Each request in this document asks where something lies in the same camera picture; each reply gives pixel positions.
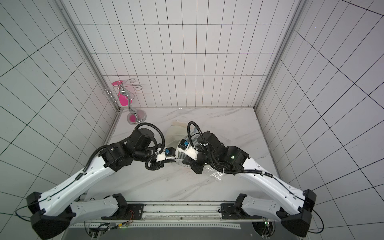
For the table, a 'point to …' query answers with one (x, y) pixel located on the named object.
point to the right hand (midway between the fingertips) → (184, 156)
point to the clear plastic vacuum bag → (182, 153)
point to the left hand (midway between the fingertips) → (168, 160)
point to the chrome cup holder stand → (136, 116)
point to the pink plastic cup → (124, 101)
